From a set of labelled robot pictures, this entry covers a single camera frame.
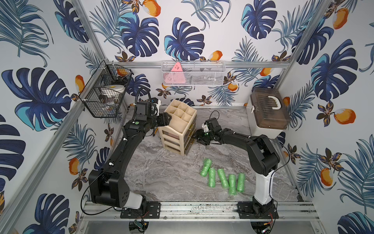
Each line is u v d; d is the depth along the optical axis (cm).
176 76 90
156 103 72
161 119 70
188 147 91
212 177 84
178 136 76
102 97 94
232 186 80
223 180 82
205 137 86
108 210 45
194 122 84
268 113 98
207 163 88
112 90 80
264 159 52
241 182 82
